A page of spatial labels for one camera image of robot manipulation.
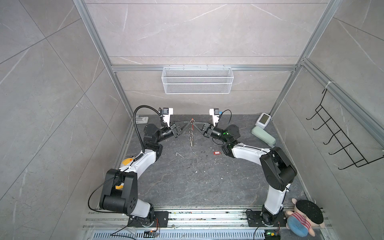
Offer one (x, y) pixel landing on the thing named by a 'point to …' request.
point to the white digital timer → (263, 120)
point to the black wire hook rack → (358, 159)
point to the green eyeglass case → (264, 136)
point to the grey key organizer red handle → (191, 131)
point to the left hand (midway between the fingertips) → (190, 121)
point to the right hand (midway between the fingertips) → (192, 124)
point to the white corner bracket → (140, 120)
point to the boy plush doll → (306, 215)
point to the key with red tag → (216, 153)
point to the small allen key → (176, 154)
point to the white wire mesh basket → (197, 80)
